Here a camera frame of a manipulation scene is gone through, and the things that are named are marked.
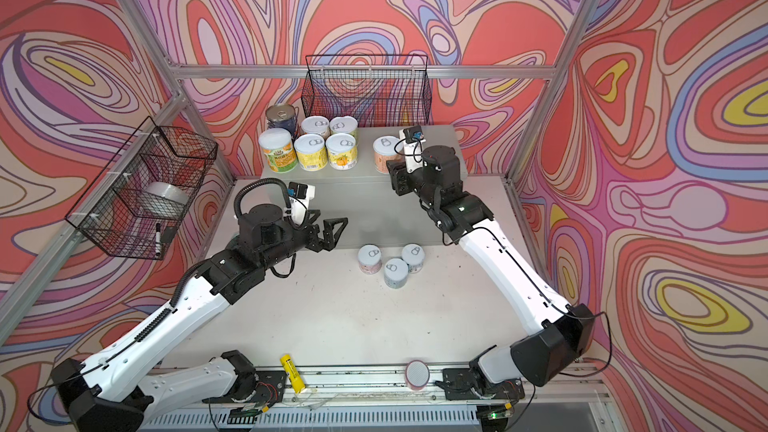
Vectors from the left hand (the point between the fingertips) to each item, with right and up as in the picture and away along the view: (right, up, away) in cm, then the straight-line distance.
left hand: (337, 215), depth 69 cm
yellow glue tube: (-11, -41, +5) cm, 43 cm away
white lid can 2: (+20, -13, +23) cm, 33 cm away
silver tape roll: (-42, +3, +2) cm, 42 cm away
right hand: (+15, +12, +3) cm, 20 cm away
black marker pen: (-44, -6, +3) cm, 45 cm away
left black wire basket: (-47, +3, +1) cm, 47 cm away
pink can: (+7, -14, +22) cm, 27 cm away
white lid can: (+15, -18, +20) cm, 30 cm away
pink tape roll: (+19, -38, +2) cm, 43 cm away
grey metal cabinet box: (+8, -2, +36) cm, 37 cm away
